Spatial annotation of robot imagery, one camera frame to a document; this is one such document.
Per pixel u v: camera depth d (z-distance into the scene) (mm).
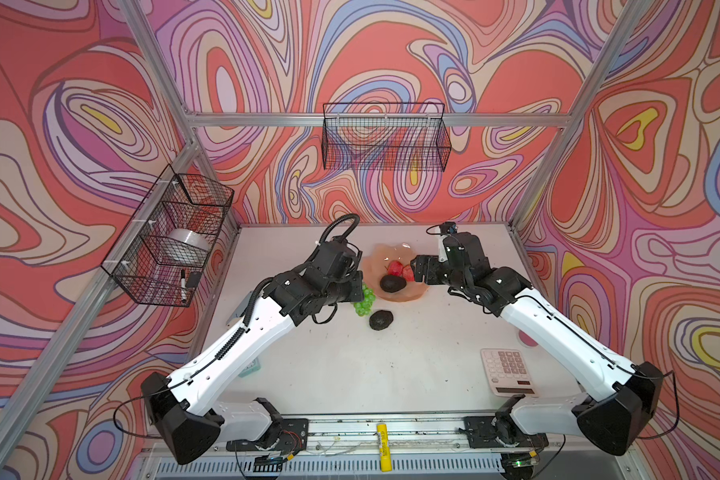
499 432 680
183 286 719
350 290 628
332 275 525
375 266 1046
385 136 962
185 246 697
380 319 885
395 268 1011
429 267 664
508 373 821
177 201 745
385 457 691
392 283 967
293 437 722
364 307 734
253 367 822
